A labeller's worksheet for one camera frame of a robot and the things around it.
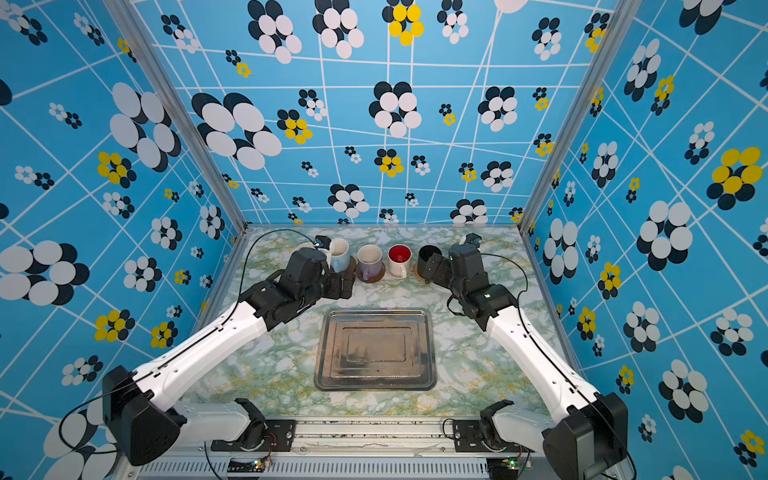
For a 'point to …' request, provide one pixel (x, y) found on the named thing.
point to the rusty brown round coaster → (372, 279)
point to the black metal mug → (424, 254)
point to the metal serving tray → (376, 349)
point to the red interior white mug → (399, 260)
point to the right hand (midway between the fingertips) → (443, 265)
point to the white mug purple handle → (369, 257)
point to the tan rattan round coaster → (414, 270)
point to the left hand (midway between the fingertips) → (343, 273)
